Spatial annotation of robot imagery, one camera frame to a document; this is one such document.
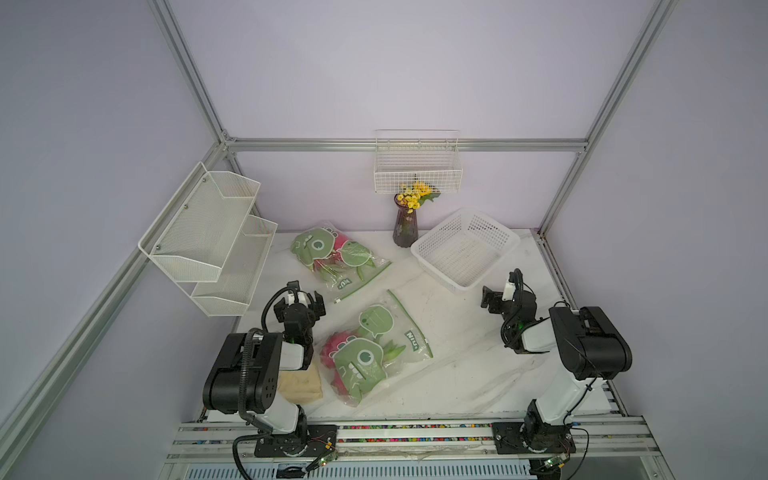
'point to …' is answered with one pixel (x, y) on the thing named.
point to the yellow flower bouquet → (415, 194)
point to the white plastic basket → (465, 247)
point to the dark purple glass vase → (405, 233)
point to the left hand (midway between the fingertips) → (300, 298)
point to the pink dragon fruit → (389, 350)
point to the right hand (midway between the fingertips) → (499, 292)
